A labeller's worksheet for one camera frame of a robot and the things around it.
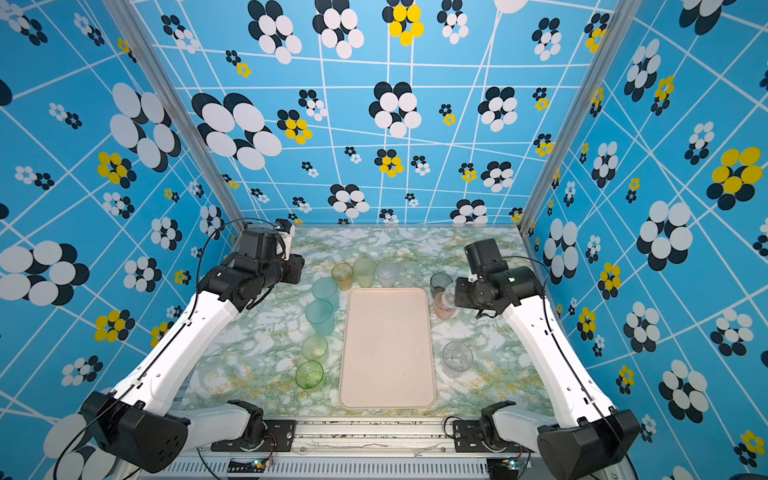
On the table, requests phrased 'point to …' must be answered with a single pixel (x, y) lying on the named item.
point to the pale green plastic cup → (315, 348)
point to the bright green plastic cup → (309, 374)
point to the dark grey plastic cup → (439, 281)
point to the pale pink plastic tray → (387, 351)
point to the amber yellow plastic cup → (343, 273)
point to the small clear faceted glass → (408, 277)
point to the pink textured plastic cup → (442, 310)
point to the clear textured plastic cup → (387, 272)
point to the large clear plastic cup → (457, 358)
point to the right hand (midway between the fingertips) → (466, 294)
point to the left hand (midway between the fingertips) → (298, 258)
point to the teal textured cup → (326, 288)
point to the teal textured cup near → (320, 314)
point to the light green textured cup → (364, 271)
